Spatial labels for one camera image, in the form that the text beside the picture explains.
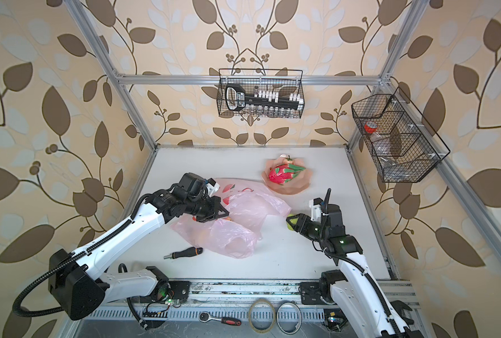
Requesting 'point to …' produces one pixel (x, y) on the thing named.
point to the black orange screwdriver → (188, 252)
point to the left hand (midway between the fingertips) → (231, 212)
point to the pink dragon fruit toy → (283, 173)
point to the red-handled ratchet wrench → (205, 317)
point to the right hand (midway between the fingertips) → (292, 224)
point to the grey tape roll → (300, 320)
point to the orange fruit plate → (297, 184)
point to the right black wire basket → (402, 144)
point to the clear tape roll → (271, 306)
